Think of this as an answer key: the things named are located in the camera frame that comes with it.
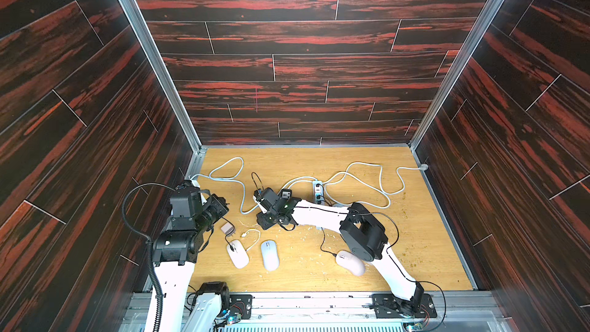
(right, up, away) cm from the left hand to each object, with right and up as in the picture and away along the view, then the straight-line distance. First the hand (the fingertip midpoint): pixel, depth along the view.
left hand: (226, 197), depth 72 cm
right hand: (+9, -10, +22) cm, 26 cm away
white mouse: (+13, -23, +12) cm, 29 cm away
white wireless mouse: (+1, -24, +12) cm, 27 cm away
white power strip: (+32, -1, +22) cm, 39 cm away
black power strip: (+18, -2, +27) cm, 32 cm away
